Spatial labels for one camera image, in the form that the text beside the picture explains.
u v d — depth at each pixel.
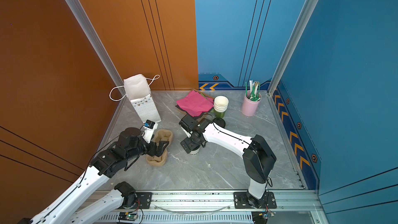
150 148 0.63
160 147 0.66
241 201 0.72
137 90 1.00
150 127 0.63
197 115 0.97
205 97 1.12
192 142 0.73
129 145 0.54
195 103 1.06
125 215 0.71
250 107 1.02
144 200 0.74
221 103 0.97
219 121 0.98
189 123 0.65
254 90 0.96
